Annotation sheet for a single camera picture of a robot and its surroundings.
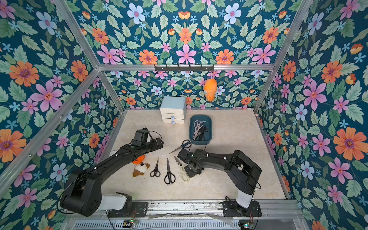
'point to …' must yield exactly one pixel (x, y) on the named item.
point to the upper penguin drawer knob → (173, 117)
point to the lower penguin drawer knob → (173, 122)
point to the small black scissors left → (155, 172)
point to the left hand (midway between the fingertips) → (159, 142)
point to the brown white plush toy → (140, 169)
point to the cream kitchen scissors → (182, 165)
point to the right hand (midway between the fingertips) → (193, 171)
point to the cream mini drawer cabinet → (173, 109)
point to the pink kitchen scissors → (198, 125)
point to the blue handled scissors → (186, 143)
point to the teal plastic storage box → (207, 120)
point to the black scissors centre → (169, 177)
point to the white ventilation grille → (157, 225)
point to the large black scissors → (201, 135)
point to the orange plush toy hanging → (210, 87)
